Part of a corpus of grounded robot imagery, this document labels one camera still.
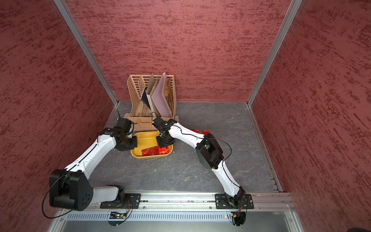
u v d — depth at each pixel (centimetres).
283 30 79
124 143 70
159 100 94
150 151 86
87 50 87
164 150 87
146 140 90
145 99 102
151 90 86
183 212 72
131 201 79
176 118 107
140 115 113
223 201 74
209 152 55
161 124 73
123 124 67
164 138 76
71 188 40
